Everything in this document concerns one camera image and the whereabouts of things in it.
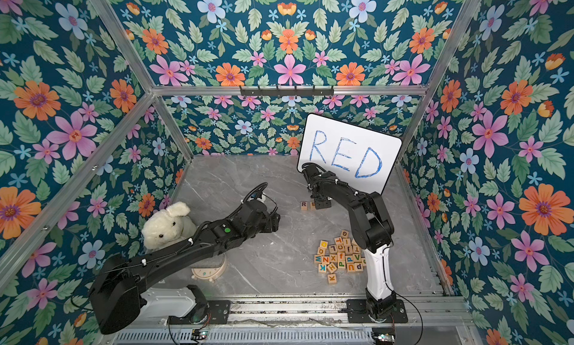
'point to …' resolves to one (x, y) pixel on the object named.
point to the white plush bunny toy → (168, 227)
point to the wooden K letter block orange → (332, 278)
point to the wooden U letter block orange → (351, 267)
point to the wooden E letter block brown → (312, 206)
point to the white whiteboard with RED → (362, 157)
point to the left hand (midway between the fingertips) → (278, 217)
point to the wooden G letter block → (344, 234)
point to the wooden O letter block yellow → (323, 244)
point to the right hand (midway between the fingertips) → (322, 193)
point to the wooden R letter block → (303, 205)
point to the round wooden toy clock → (210, 269)
